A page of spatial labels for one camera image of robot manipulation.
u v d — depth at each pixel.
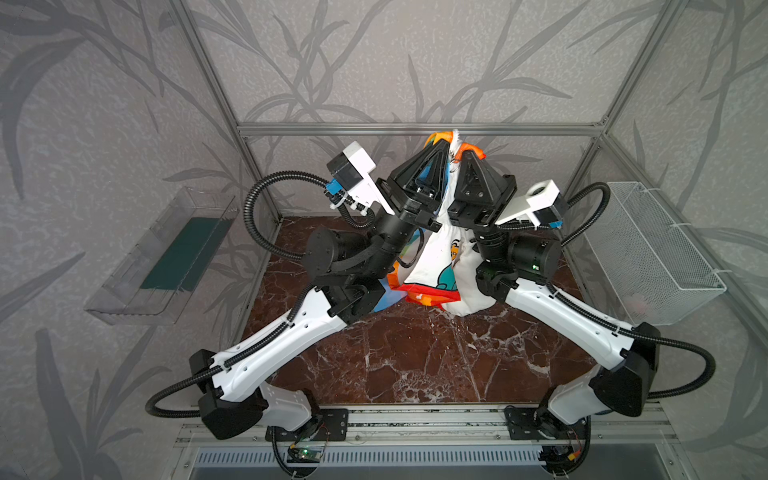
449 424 0.75
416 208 0.34
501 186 0.41
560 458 0.75
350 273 0.38
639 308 0.73
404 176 0.36
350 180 0.33
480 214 0.42
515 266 0.47
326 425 0.73
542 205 0.36
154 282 0.63
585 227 0.47
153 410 0.39
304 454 0.71
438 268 0.45
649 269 0.64
